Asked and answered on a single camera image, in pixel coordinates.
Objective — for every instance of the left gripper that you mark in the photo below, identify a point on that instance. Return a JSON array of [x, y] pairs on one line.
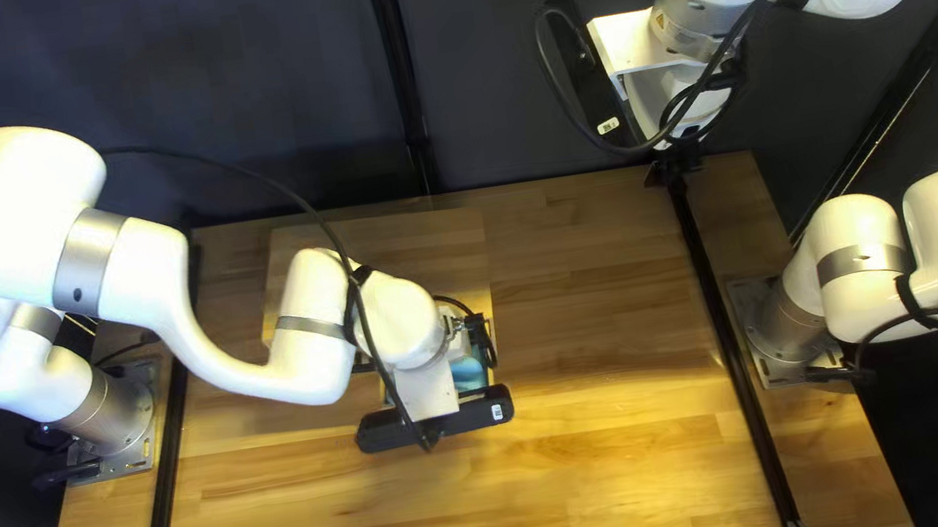
[[437, 392]]

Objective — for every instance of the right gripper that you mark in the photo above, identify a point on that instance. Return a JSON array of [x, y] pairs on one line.
[[631, 48]]

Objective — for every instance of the light blue towel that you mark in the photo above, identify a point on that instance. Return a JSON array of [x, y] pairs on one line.
[[468, 375]]

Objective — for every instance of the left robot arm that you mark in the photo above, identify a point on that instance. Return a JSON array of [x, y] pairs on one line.
[[12, 208]]

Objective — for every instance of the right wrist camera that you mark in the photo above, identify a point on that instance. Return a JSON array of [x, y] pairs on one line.
[[584, 73]]

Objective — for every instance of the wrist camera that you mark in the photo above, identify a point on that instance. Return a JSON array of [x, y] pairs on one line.
[[463, 418], [584, 73]]

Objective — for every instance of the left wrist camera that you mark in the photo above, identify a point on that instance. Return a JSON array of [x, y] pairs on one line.
[[463, 418]]

